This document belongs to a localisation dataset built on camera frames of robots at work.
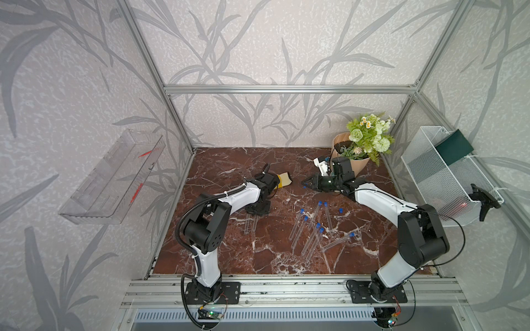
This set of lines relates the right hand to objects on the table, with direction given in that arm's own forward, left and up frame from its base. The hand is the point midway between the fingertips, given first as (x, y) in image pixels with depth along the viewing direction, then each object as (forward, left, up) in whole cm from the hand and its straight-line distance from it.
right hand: (302, 181), depth 87 cm
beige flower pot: (+11, -27, -3) cm, 29 cm away
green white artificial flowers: (+16, -29, +11) cm, 35 cm away
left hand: (-7, +19, -15) cm, 25 cm away
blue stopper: (-6, -19, -15) cm, 25 cm away
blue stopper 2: (-3, -1, +1) cm, 3 cm away
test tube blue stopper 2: (-12, +3, -16) cm, 20 cm away
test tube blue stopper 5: (-21, -5, -15) cm, 27 cm away
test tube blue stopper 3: (-16, +2, -16) cm, 22 cm away
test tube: (-10, +24, -15) cm, 30 cm away
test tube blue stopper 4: (-19, -3, -16) cm, 25 cm away
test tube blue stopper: (-12, +21, -15) cm, 28 cm away
